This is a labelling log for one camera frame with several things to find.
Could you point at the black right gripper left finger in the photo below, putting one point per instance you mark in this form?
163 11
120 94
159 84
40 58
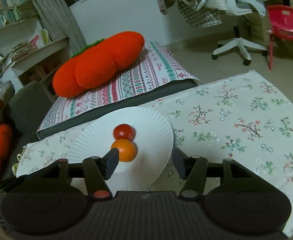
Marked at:
97 170

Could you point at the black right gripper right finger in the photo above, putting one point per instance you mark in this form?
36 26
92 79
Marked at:
192 171

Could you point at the orange mandarin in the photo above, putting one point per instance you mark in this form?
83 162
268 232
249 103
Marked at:
127 150

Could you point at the red tomato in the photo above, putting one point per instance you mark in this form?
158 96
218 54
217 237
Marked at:
124 131

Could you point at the white paper plate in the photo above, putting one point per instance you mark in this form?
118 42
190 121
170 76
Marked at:
153 140

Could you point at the grey ottoman cushion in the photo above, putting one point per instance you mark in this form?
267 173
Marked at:
162 91

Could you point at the grey sofa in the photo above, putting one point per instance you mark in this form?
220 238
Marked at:
24 114

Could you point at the red pumpkin cushion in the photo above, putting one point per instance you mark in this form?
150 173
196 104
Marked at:
97 64

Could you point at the striped patterned cloth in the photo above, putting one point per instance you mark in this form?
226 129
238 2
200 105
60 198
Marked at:
154 67

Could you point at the white bookshelf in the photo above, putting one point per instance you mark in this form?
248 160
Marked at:
29 51

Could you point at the red plastic chair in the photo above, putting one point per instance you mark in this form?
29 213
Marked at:
281 20

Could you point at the white office chair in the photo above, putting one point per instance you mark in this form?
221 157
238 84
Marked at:
239 30

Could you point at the grey curtain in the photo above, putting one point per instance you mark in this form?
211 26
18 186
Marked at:
58 19

